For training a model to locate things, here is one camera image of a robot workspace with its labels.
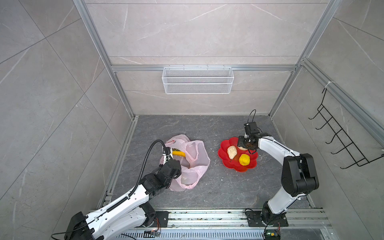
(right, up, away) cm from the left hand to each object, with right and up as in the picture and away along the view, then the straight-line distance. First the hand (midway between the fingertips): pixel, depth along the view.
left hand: (176, 157), depth 79 cm
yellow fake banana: (-1, 0, +14) cm, 14 cm away
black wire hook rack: (+77, +8, -16) cm, 79 cm away
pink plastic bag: (+9, -7, +9) cm, 14 cm away
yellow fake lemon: (+41, -3, +11) cm, 42 cm away
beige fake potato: (+34, +1, +14) cm, 36 cm away
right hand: (+41, +7, +16) cm, 44 cm away
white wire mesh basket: (+11, +49, +21) cm, 54 cm away
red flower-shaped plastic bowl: (+35, -6, +14) cm, 38 cm away
